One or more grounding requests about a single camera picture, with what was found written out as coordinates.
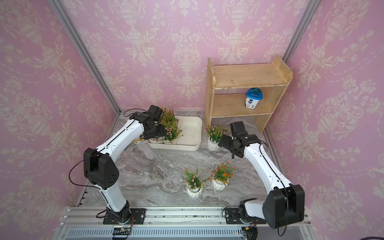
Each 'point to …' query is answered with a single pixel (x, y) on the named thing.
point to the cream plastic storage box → (190, 128)
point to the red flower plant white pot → (168, 119)
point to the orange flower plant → (220, 177)
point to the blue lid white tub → (253, 95)
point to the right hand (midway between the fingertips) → (227, 145)
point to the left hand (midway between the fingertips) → (160, 135)
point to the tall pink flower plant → (171, 135)
